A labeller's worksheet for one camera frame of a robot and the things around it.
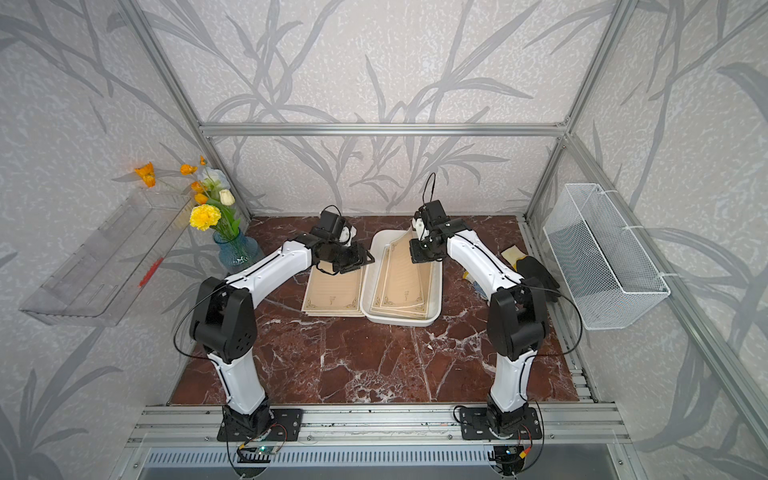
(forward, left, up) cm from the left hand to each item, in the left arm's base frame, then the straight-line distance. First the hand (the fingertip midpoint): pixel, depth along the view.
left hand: (369, 261), depth 90 cm
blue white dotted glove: (-2, -36, -13) cm, 38 cm away
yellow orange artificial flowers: (+15, +47, +13) cm, 51 cm away
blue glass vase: (+3, +41, 0) cm, 42 cm away
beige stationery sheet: (-2, -10, -11) cm, 15 cm away
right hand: (+2, -14, +1) cm, 14 cm away
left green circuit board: (-47, +26, -16) cm, 56 cm away
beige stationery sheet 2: (-5, +12, -13) cm, 18 cm away
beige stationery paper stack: (-10, -13, -13) cm, 21 cm away
